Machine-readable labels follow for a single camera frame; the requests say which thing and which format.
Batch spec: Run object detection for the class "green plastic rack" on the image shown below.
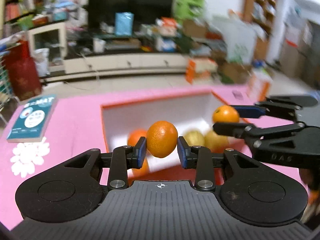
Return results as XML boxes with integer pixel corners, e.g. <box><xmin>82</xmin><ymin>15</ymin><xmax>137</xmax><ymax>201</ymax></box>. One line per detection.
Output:
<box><xmin>174</xmin><ymin>0</ymin><xmax>205</xmax><ymax>24</ymax></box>

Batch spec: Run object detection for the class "blue paper bag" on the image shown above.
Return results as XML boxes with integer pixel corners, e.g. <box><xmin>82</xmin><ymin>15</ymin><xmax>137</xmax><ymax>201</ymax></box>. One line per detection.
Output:
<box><xmin>115</xmin><ymin>12</ymin><xmax>134</xmax><ymax>36</ymax></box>

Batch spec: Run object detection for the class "black television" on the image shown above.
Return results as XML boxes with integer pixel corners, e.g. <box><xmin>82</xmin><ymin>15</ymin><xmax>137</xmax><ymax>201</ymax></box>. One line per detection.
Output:
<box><xmin>87</xmin><ymin>0</ymin><xmax>173</xmax><ymax>31</ymax></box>

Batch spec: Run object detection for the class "white glass door cabinet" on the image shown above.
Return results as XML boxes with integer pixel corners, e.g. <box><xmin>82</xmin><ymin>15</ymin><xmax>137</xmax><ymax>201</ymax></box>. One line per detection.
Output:
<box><xmin>27</xmin><ymin>21</ymin><xmax>67</xmax><ymax>72</ymax></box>

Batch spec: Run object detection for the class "yellow pear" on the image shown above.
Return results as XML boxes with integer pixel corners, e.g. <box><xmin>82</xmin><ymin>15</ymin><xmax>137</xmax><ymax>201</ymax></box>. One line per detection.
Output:
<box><xmin>204</xmin><ymin>130</ymin><xmax>230</xmax><ymax>153</ymax></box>
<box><xmin>183</xmin><ymin>129</ymin><xmax>205</xmax><ymax>146</ymax></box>

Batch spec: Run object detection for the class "orange cardboard box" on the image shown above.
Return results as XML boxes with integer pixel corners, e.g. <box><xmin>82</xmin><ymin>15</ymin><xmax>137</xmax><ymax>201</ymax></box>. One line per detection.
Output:
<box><xmin>101</xmin><ymin>92</ymin><xmax>245</xmax><ymax>181</ymax></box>

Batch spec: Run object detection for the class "white refrigerator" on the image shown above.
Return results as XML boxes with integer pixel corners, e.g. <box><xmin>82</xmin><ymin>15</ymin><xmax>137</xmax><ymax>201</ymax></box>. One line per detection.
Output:
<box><xmin>212</xmin><ymin>16</ymin><xmax>257</xmax><ymax>64</ymax></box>

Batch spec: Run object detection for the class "wooden bookshelf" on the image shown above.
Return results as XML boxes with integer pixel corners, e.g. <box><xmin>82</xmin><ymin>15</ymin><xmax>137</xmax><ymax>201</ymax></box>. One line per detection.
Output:
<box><xmin>242</xmin><ymin>0</ymin><xmax>277</xmax><ymax>60</ymax></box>

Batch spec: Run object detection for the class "orange white carton on floor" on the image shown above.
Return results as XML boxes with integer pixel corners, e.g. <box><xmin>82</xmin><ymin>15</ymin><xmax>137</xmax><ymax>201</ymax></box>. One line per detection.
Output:
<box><xmin>185</xmin><ymin>57</ymin><xmax>218</xmax><ymax>84</ymax></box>

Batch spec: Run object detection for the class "red gift bag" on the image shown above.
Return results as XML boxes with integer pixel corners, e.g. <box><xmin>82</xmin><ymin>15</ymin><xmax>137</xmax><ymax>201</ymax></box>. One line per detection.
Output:
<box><xmin>4</xmin><ymin>40</ymin><xmax>42</xmax><ymax>101</ymax></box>

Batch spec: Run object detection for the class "white tv cabinet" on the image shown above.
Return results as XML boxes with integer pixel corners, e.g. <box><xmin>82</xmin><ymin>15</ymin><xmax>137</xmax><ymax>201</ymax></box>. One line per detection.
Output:
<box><xmin>41</xmin><ymin>53</ymin><xmax>188</xmax><ymax>83</ymax></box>

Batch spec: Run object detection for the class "yellow pear left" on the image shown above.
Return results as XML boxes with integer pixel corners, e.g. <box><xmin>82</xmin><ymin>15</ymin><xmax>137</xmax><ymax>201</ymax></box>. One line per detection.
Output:
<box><xmin>183</xmin><ymin>129</ymin><xmax>205</xmax><ymax>146</ymax></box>

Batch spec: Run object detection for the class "small orange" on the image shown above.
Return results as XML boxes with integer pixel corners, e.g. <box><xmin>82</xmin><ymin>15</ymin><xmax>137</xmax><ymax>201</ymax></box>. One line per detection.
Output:
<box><xmin>212</xmin><ymin>105</ymin><xmax>240</xmax><ymax>123</ymax></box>

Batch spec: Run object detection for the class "yellow pear right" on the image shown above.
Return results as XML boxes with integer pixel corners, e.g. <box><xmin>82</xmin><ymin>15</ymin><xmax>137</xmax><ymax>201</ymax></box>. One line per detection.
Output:
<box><xmin>204</xmin><ymin>130</ymin><xmax>230</xmax><ymax>153</ymax></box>

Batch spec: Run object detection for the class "teal paperback book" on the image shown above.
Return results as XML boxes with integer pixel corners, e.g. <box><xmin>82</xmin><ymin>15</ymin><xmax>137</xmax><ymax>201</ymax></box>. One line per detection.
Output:
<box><xmin>7</xmin><ymin>95</ymin><xmax>58</xmax><ymax>143</ymax></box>

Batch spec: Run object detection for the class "orange fruit inside box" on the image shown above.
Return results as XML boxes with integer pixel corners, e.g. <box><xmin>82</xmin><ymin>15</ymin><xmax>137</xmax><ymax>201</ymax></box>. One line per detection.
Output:
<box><xmin>127</xmin><ymin>129</ymin><xmax>147</xmax><ymax>146</ymax></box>

